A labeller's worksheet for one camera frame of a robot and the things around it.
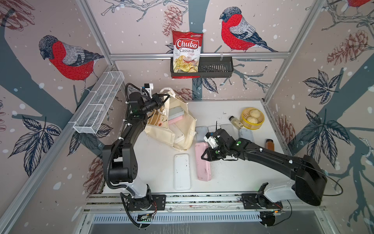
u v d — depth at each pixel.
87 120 0.70
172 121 1.01
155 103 0.73
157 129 0.92
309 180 0.41
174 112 1.05
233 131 1.00
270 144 0.93
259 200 0.66
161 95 0.78
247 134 0.98
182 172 0.83
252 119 1.00
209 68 1.07
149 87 0.76
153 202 0.73
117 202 0.75
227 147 0.62
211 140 0.75
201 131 1.00
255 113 1.04
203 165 0.76
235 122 1.03
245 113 1.10
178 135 0.94
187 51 0.83
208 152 0.70
